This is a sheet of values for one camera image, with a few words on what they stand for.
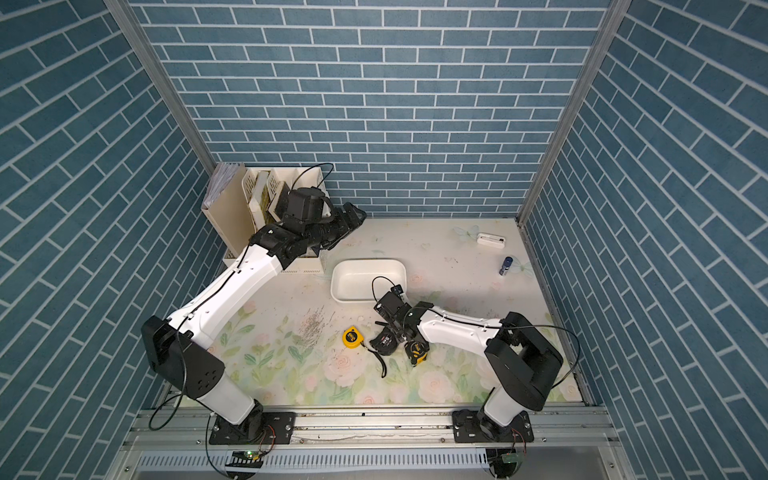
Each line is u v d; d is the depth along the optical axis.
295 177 1.02
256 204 0.89
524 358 0.46
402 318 0.66
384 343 0.85
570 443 0.73
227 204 0.89
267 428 0.72
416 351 0.84
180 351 0.41
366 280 1.02
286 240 0.54
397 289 0.80
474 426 0.74
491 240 1.12
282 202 0.99
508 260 0.98
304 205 0.57
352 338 0.87
